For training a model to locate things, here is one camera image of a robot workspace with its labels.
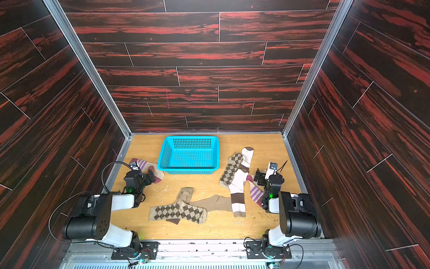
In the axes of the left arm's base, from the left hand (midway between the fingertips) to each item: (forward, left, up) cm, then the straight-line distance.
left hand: (145, 172), depth 95 cm
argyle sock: (-20, -23, -3) cm, 31 cm away
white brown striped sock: (-6, -53, -4) cm, 54 cm away
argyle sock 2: (+1, -48, -5) cm, 48 cm away
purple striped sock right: (-9, -63, -4) cm, 64 cm away
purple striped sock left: (+7, +3, -3) cm, 8 cm away
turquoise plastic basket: (+18, -23, -7) cm, 30 cm away
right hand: (+1, -72, +2) cm, 72 cm away
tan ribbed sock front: (-15, -42, -5) cm, 45 cm away
